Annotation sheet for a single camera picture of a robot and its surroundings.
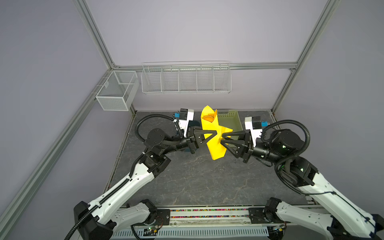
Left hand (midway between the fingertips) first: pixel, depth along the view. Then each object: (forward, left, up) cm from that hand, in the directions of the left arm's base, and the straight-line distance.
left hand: (216, 137), depth 50 cm
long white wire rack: (+61, +12, -16) cm, 64 cm away
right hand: (-1, -2, -1) cm, 2 cm away
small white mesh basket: (+57, +58, -23) cm, 85 cm away
